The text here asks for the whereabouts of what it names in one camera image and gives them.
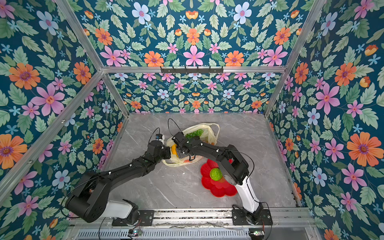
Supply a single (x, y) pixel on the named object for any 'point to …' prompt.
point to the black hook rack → (192, 71)
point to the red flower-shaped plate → (218, 188)
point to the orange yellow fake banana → (174, 149)
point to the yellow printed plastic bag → (211, 132)
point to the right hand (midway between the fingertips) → (185, 149)
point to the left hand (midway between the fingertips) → (171, 144)
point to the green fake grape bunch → (198, 132)
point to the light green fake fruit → (215, 174)
